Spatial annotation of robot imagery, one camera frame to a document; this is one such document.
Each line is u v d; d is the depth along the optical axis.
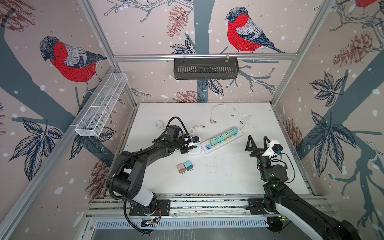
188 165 0.86
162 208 0.73
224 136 0.93
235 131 0.97
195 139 0.75
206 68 1.03
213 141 0.90
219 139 0.92
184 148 0.76
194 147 0.92
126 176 0.45
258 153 0.66
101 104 0.79
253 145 0.68
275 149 0.61
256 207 0.73
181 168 0.85
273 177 0.58
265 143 0.76
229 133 0.95
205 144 0.95
